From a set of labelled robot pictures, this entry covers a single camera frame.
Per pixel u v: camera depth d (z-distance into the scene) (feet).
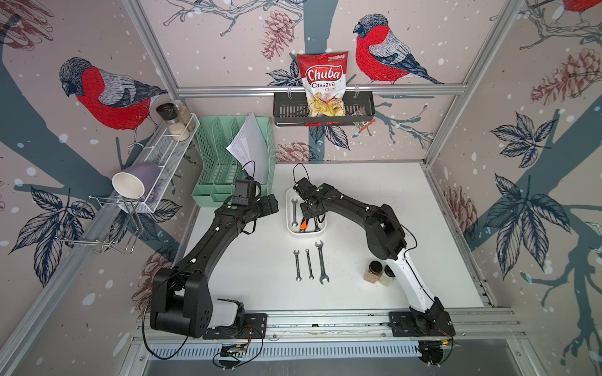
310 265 2.82
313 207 2.45
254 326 2.41
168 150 2.73
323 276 2.75
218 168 3.61
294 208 3.38
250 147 3.12
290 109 3.11
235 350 2.32
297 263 2.87
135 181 1.99
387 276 2.50
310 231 3.10
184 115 2.80
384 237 1.93
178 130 2.74
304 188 2.62
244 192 2.16
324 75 2.65
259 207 2.44
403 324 2.39
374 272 2.49
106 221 1.88
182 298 1.35
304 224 3.20
